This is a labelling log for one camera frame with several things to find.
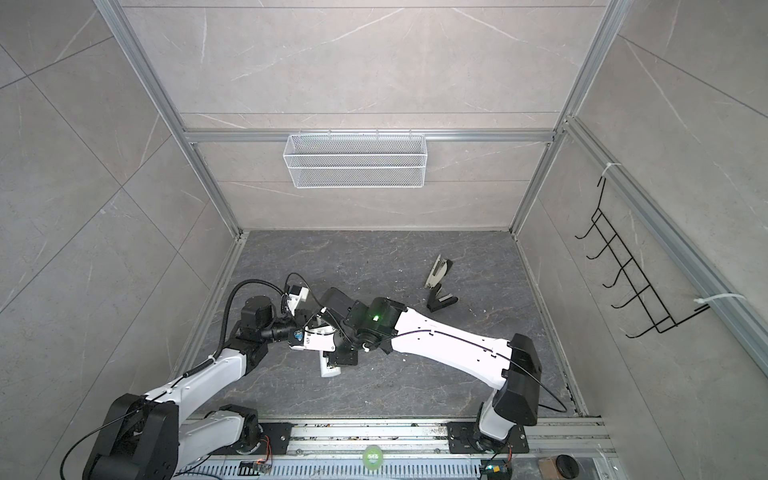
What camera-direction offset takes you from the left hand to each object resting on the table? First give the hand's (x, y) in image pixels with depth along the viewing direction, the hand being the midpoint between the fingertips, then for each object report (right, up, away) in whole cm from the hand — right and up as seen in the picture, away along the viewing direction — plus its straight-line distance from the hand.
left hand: (333, 317), depth 78 cm
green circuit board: (+40, -35, -8) cm, 54 cm away
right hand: (+1, -4, -8) cm, 9 cm away
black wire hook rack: (+72, +7, -13) cm, 73 cm away
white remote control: (-1, -12, -6) cm, 13 cm away
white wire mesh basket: (+3, +49, +23) cm, 54 cm away
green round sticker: (+11, -33, -6) cm, 35 cm away
